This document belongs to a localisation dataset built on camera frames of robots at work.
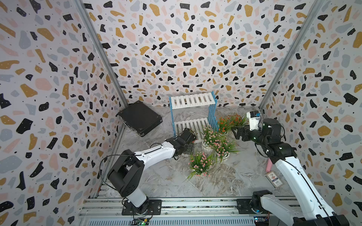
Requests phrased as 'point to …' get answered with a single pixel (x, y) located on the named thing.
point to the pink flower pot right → (223, 148)
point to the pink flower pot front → (200, 165)
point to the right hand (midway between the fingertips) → (239, 127)
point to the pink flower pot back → (210, 136)
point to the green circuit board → (141, 221)
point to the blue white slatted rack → (194, 111)
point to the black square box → (139, 117)
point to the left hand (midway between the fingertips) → (189, 146)
